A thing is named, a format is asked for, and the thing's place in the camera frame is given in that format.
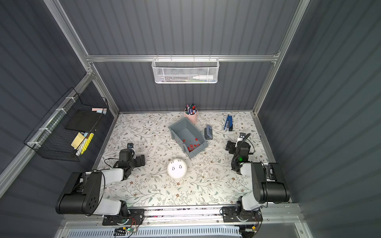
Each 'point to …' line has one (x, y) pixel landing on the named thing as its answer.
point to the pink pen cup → (191, 114)
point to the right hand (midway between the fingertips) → (237, 142)
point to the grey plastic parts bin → (191, 139)
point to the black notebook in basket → (84, 119)
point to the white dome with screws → (177, 168)
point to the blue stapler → (228, 124)
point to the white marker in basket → (204, 77)
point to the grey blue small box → (208, 132)
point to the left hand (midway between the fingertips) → (135, 158)
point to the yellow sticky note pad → (78, 140)
